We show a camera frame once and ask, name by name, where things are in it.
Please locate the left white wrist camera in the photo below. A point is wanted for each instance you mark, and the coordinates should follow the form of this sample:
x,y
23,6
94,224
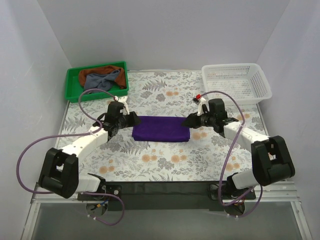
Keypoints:
x,y
123,100

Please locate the white plastic basket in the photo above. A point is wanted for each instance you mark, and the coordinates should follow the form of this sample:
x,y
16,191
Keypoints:
x,y
246,83

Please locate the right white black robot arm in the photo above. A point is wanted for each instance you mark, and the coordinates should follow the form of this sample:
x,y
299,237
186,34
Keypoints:
x,y
270,157

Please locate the green plastic tray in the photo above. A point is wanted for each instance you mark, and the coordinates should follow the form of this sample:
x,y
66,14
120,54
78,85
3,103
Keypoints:
x,y
73,88

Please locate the purple towel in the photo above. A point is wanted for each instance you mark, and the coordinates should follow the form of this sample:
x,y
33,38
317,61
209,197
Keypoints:
x,y
167,129

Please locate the orange brown towel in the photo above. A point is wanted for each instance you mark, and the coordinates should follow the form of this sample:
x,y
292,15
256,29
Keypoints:
x,y
120,80

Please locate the aluminium frame rail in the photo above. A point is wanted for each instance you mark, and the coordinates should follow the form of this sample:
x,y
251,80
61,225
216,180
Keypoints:
x,y
278,216

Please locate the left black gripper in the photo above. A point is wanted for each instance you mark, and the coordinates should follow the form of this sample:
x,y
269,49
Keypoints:
x,y
128,120

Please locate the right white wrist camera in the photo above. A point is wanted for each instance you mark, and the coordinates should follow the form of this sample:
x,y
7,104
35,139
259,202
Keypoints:
x,y
201,104

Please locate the grey blue towel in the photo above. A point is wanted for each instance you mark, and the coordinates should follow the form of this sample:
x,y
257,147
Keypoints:
x,y
101,81

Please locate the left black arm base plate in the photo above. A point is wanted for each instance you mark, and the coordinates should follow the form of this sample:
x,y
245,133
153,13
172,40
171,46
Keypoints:
x,y
112,189

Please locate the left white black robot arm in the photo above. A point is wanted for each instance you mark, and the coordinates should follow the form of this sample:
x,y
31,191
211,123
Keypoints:
x,y
60,170

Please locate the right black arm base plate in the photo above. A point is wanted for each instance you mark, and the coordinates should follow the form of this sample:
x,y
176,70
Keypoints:
x,y
227,194

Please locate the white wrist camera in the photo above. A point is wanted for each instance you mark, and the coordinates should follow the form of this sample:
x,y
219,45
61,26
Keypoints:
x,y
201,104
123,100

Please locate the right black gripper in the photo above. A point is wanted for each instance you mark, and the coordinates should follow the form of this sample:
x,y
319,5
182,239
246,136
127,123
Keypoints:
x,y
195,120

